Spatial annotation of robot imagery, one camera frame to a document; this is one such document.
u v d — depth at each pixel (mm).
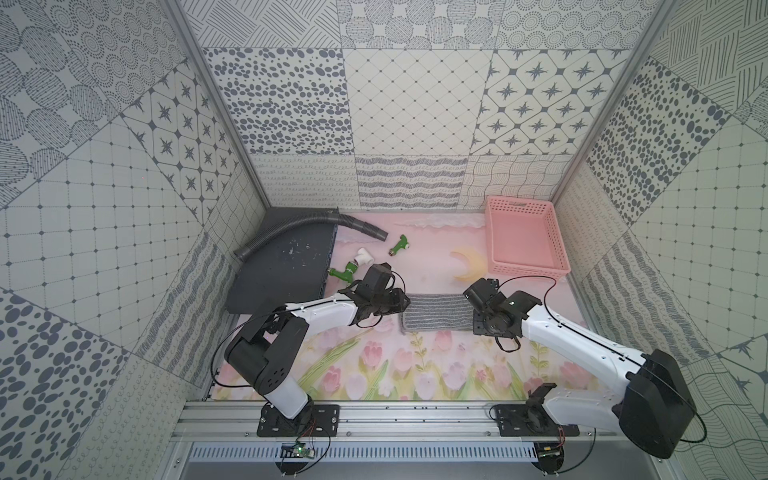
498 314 588
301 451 701
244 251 980
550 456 720
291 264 1011
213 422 776
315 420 730
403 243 1095
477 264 1045
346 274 1005
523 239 1029
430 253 1097
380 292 747
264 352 452
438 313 919
